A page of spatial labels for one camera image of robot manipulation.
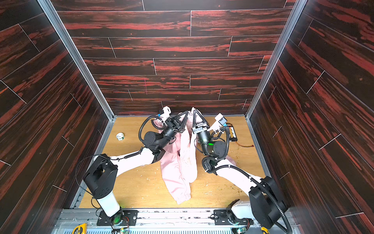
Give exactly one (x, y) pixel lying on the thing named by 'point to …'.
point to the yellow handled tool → (265, 229)
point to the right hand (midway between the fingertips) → (197, 110)
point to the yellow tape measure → (84, 227)
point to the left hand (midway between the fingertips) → (188, 115)
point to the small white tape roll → (120, 136)
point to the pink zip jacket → (179, 162)
